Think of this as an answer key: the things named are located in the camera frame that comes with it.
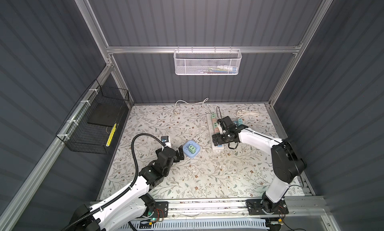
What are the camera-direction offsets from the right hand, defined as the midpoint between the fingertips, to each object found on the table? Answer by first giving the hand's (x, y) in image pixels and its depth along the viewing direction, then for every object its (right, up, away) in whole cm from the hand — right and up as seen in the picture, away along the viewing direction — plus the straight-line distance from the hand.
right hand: (221, 139), depth 94 cm
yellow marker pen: (-56, +6, -24) cm, 61 cm away
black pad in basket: (-62, +16, -18) cm, 66 cm away
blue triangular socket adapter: (-22, -7, -2) cm, 23 cm away
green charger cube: (-18, -5, -5) cm, 20 cm away
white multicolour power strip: (-4, +6, +8) cm, 11 cm away
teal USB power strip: (+15, +11, +8) cm, 20 cm away
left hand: (-28, -2, -13) cm, 31 cm away
